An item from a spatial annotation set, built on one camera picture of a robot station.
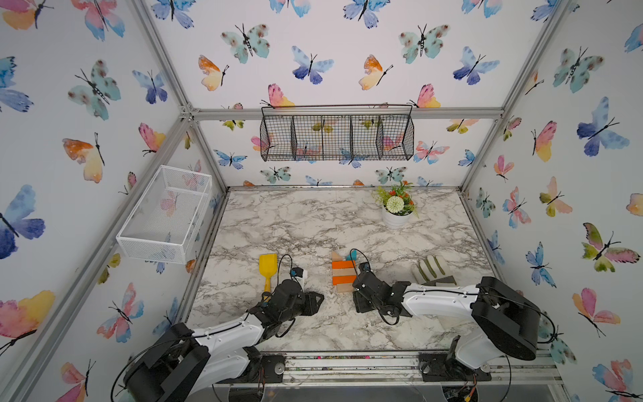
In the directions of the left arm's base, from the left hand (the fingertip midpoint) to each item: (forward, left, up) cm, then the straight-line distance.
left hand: (323, 296), depth 85 cm
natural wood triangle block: (+16, -5, -2) cm, 17 cm away
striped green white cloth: (+10, -39, -2) cm, 41 cm away
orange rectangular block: (+14, -8, -4) cm, 16 cm away
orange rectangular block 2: (+6, -7, -2) cm, 10 cm away
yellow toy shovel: (+13, +21, -4) cm, 24 cm away
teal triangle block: (+16, -11, -2) cm, 20 cm away
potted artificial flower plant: (+28, -28, +13) cm, 42 cm away
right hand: (0, -13, -2) cm, 13 cm away
